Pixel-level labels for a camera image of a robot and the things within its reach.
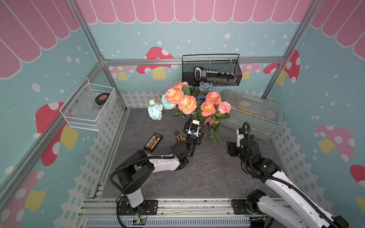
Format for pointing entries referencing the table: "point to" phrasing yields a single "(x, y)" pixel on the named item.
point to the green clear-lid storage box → (264, 115)
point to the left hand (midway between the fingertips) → (198, 117)
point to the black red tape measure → (101, 99)
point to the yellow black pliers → (178, 136)
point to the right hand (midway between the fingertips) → (231, 141)
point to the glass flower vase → (202, 117)
